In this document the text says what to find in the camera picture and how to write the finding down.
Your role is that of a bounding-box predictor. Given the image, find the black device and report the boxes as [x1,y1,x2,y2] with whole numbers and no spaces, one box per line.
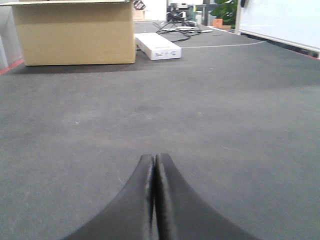
[166,2,199,26]

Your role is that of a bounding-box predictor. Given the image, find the dark red box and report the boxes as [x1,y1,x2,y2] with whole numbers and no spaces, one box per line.
[133,0,147,11]

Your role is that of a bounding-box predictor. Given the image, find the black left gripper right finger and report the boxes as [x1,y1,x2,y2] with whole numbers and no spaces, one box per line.
[153,152,262,240]

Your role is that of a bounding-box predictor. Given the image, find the green potted plant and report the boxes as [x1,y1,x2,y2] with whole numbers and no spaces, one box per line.
[209,0,239,30]

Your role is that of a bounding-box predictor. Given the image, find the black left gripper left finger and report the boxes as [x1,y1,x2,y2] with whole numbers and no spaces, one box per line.
[61,154,159,240]

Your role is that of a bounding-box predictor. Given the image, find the whiteboard with white frame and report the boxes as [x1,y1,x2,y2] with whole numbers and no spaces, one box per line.
[234,0,320,60]

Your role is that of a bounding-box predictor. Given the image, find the flat white carton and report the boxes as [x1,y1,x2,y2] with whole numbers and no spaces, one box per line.
[134,32,183,61]

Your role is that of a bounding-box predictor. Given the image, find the black cable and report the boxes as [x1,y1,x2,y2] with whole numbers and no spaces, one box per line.
[169,30,204,44]
[152,20,201,36]

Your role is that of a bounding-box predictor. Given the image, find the white paper sheets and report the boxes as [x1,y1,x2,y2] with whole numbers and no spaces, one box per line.
[159,25,194,33]

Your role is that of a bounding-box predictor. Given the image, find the large cardboard box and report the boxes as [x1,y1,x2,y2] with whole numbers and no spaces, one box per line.
[0,0,137,67]

